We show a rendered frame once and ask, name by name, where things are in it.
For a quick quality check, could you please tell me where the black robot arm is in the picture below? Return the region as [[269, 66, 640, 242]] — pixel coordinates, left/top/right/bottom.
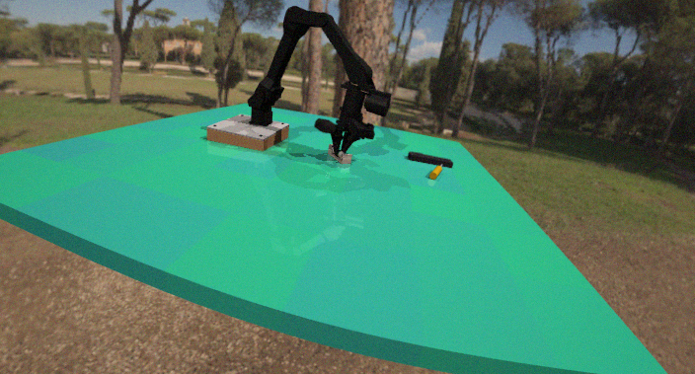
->
[[247, 6, 391, 139]]

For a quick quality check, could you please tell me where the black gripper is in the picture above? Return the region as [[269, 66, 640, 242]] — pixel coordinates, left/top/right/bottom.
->
[[314, 104, 363, 156]]

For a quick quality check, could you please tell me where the yellow-handled screwdriver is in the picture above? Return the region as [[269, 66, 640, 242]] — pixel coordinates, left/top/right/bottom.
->
[[429, 164, 443, 180]]

